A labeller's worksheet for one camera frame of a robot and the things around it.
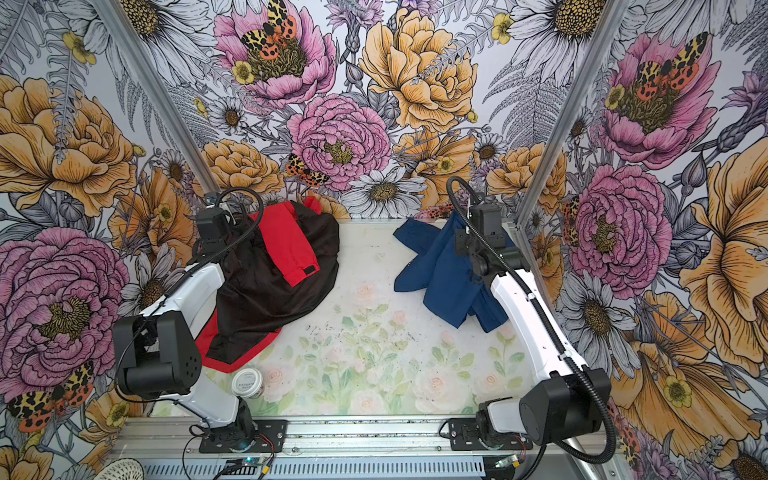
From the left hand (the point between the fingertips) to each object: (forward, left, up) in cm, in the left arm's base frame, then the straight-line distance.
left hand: (239, 224), depth 89 cm
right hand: (-11, -65, +5) cm, 66 cm away
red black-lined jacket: (-5, -13, -8) cm, 16 cm away
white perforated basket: (-57, +16, -20) cm, 62 cm away
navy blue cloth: (-19, -61, -8) cm, 64 cm away
